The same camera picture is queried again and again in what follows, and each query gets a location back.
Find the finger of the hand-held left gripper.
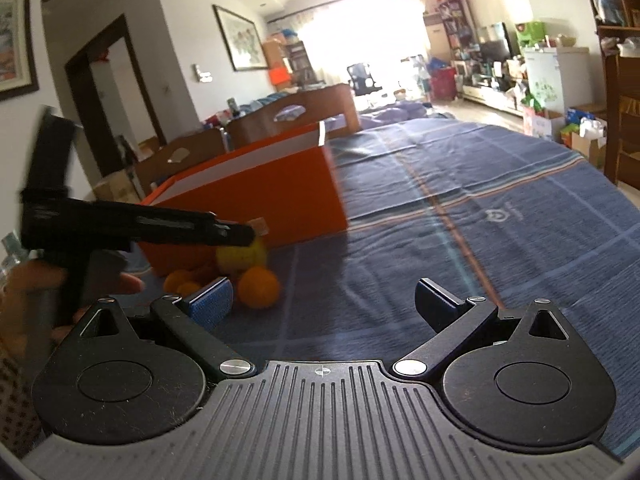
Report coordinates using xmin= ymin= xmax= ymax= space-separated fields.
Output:
xmin=132 ymin=209 xmax=257 ymax=249

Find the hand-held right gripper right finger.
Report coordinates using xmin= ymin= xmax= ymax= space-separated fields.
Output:
xmin=392 ymin=277 xmax=576 ymax=378

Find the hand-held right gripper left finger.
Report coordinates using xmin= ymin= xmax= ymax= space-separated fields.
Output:
xmin=75 ymin=276 xmax=256 ymax=379

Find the large orange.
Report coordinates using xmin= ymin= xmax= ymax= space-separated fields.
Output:
xmin=237 ymin=266 xmax=281 ymax=309

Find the yellow lemon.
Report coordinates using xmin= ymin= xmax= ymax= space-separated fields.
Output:
xmin=216 ymin=238 xmax=268 ymax=273

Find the orange cardboard box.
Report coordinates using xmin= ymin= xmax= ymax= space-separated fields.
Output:
xmin=137 ymin=122 xmax=349 ymax=277

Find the person's left hand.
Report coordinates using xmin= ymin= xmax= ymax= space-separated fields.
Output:
xmin=0 ymin=259 xmax=146 ymax=347

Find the brown cardboard box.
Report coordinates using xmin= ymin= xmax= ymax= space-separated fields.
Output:
xmin=92 ymin=170 xmax=138 ymax=206

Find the blue patterned tablecloth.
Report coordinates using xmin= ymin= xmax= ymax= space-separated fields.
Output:
xmin=115 ymin=117 xmax=640 ymax=461

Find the dark framed picture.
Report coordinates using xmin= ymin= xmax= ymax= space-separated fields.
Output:
xmin=0 ymin=0 xmax=40 ymax=102

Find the framed flower picture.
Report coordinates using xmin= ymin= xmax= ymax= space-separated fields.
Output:
xmin=212 ymin=4 xmax=269 ymax=72

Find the purple bedding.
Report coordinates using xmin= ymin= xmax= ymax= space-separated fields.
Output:
xmin=360 ymin=100 xmax=453 ymax=133

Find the white printed carton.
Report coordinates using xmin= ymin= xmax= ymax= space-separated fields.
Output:
xmin=522 ymin=105 xmax=566 ymax=141

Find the white television stand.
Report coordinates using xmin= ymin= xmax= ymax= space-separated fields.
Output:
xmin=460 ymin=82 xmax=526 ymax=113

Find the black office chair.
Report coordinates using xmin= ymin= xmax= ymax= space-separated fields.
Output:
xmin=346 ymin=62 xmax=382 ymax=96

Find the red plastic basket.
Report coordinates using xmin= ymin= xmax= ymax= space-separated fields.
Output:
xmin=431 ymin=67 xmax=458 ymax=101

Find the open cardboard box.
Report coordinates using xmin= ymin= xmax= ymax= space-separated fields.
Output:
xmin=570 ymin=117 xmax=608 ymax=168

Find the white chest freezer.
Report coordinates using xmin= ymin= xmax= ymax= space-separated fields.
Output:
xmin=522 ymin=46 xmax=596 ymax=116

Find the black television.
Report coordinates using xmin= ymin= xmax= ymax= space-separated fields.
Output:
xmin=479 ymin=22 xmax=513 ymax=61

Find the beige standing air conditioner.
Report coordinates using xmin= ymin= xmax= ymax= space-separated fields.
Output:
xmin=424 ymin=12 xmax=448 ymax=61

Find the tall dark bookshelf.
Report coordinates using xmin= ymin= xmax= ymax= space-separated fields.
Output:
xmin=437 ymin=0 xmax=476 ymax=63

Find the wooden bookshelf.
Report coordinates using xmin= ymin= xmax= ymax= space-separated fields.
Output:
xmin=577 ymin=0 xmax=640 ymax=186

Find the green box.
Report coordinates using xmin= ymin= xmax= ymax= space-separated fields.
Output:
xmin=515 ymin=21 xmax=548 ymax=51

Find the blue plastic bag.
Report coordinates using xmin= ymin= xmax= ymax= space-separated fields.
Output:
xmin=592 ymin=0 xmax=626 ymax=26

